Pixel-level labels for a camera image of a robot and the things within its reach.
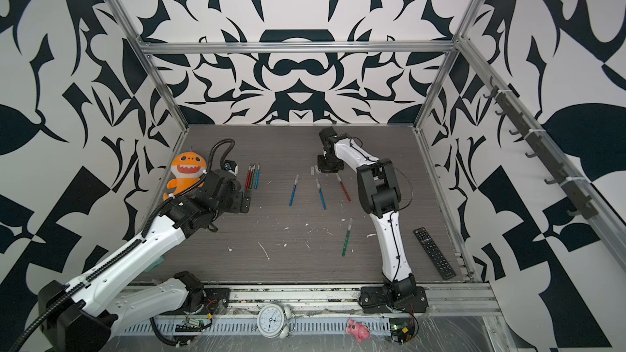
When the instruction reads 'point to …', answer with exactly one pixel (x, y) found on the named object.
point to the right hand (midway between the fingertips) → (324, 165)
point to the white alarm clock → (272, 321)
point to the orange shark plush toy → (187, 167)
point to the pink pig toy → (358, 329)
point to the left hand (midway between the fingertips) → (232, 187)
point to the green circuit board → (402, 329)
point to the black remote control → (434, 252)
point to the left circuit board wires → (192, 324)
